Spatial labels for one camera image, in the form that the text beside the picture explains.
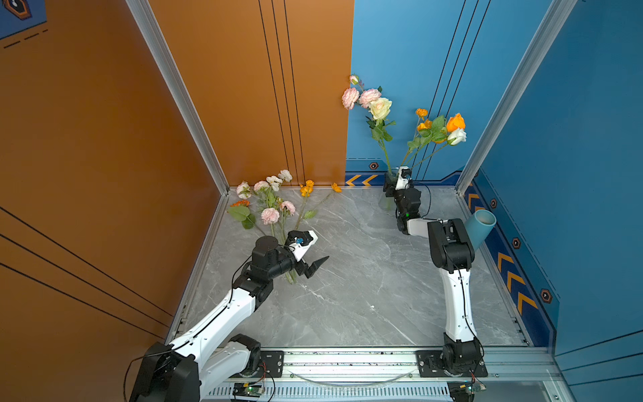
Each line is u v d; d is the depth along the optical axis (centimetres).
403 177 90
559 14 70
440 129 85
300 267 69
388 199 102
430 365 72
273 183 112
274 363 74
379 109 79
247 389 71
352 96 85
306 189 116
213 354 47
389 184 96
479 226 82
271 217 102
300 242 64
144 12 69
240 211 105
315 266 69
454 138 81
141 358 40
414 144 92
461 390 70
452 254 63
